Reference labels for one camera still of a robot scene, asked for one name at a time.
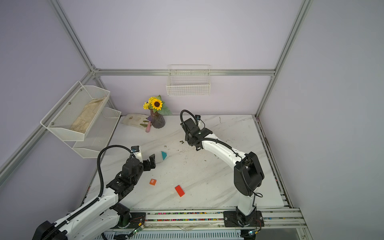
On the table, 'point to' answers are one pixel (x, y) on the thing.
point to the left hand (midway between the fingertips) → (146, 156)
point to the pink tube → (148, 127)
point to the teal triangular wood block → (164, 155)
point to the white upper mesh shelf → (72, 116)
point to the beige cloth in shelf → (81, 123)
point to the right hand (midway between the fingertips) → (191, 133)
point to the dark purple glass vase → (157, 119)
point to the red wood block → (180, 191)
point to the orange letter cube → (153, 181)
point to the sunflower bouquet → (157, 104)
